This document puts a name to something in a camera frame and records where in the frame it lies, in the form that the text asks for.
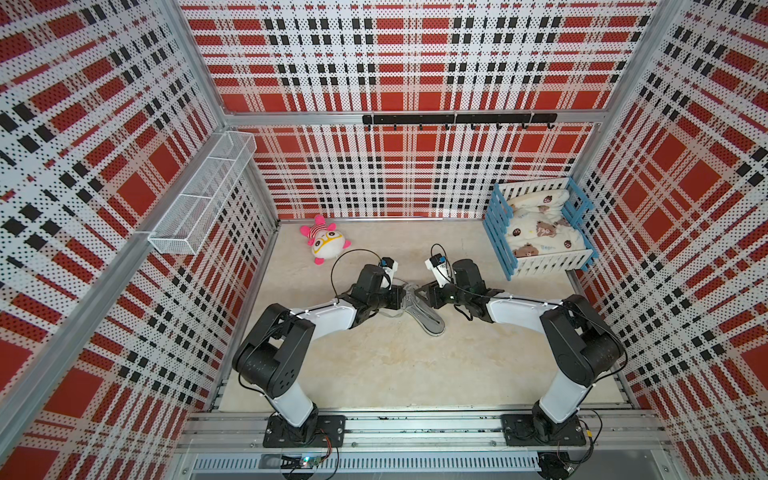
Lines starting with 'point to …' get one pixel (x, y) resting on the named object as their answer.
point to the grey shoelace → (408, 291)
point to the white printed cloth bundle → (535, 225)
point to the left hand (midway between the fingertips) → (408, 291)
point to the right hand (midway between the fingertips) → (423, 288)
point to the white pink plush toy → (326, 240)
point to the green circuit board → (300, 462)
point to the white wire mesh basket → (185, 225)
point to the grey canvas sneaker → (421, 312)
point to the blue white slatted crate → (580, 213)
